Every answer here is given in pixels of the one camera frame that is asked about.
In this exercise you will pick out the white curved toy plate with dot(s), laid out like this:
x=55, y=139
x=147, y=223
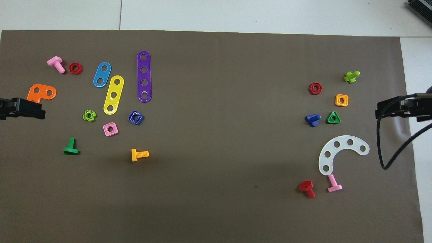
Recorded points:
x=343, y=143

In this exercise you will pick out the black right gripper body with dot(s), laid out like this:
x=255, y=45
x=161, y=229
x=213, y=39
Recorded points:
x=422, y=106

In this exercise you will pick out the purple four-hole toy strip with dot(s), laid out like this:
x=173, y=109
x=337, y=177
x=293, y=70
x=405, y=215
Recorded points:
x=144, y=76

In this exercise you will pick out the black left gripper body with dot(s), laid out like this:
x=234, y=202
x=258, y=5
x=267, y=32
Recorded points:
x=6, y=107

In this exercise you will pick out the green triangular toy nut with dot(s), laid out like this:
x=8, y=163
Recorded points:
x=329, y=121

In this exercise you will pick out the green cross-shaped toy nut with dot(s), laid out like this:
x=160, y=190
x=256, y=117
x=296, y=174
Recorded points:
x=85, y=117

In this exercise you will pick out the green toy screw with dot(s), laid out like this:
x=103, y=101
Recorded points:
x=71, y=151

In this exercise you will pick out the orange toy screw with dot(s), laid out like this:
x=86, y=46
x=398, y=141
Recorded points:
x=134, y=155

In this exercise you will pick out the red hexagonal toy nut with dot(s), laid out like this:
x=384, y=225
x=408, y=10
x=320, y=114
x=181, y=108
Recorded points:
x=71, y=69
x=311, y=89

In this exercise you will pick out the orange angled toy plate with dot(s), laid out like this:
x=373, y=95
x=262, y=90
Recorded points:
x=42, y=91

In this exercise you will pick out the lime cross-head toy screw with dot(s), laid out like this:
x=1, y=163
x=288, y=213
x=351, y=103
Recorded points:
x=351, y=77

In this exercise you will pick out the brown table mat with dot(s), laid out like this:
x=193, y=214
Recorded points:
x=216, y=185

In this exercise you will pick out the red toy screw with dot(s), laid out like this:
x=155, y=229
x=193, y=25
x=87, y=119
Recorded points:
x=306, y=185

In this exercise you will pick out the pink toy screw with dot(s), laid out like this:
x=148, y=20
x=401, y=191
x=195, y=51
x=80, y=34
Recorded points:
x=55, y=62
x=334, y=188

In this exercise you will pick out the orange square toy nut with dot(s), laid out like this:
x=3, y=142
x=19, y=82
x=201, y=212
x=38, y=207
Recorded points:
x=336, y=100

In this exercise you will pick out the blue two-hole toy strip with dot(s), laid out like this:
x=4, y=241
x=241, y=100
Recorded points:
x=102, y=74

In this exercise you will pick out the yellow three-hole toy strip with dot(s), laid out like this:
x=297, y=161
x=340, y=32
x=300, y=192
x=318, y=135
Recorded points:
x=115, y=88

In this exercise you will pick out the blue square toy nut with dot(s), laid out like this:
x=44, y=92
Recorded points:
x=139, y=120

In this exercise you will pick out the black ribbed device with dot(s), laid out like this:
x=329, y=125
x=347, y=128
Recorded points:
x=422, y=8

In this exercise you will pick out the pink square toy nut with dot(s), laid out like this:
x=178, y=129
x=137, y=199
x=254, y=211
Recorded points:
x=114, y=132

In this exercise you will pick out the blue triangle-head toy screw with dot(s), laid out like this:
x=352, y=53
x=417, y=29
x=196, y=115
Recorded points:
x=312, y=119

